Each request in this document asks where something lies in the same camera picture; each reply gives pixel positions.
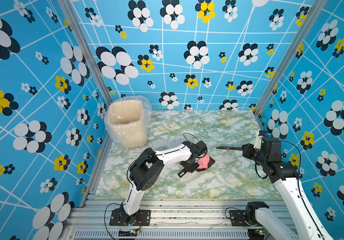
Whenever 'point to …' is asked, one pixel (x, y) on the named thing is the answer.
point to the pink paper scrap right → (203, 162)
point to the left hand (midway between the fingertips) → (191, 167)
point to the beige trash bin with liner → (126, 120)
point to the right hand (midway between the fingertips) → (245, 146)
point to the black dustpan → (211, 162)
